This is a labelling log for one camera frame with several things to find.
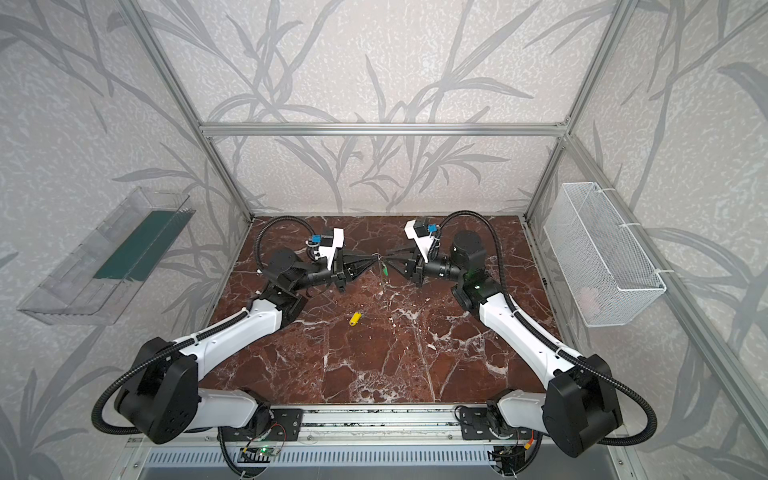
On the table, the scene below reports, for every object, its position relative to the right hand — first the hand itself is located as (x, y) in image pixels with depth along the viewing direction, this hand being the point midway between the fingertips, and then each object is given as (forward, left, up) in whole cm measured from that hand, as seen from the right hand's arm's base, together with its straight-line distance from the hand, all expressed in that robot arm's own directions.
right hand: (389, 249), depth 69 cm
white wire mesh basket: (-9, -46, +3) cm, 47 cm away
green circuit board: (-37, +33, -34) cm, 60 cm away
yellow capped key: (-2, +12, -33) cm, 35 cm away
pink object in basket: (-9, -48, -11) cm, 50 cm away
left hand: (-3, +3, +1) cm, 4 cm away
